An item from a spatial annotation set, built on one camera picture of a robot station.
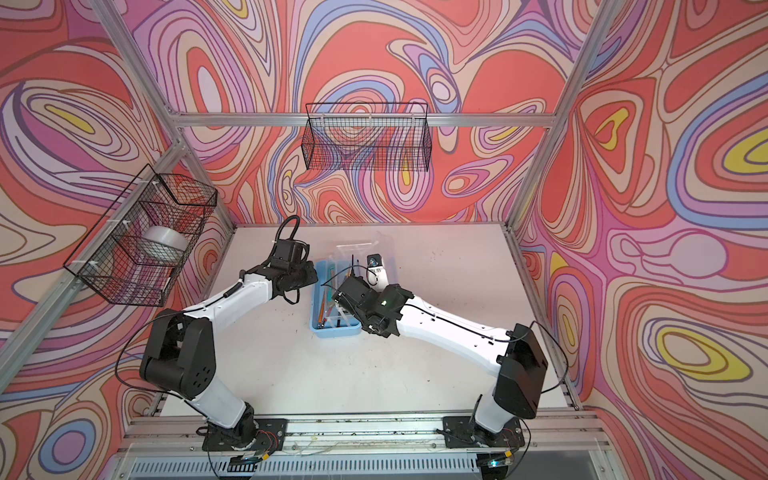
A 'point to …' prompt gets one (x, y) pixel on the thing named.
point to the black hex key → (338, 323)
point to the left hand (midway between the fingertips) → (317, 270)
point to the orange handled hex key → (323, 306)
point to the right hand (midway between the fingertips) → (389, 296)
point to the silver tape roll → (168, 237)
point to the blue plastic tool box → (328, 319)
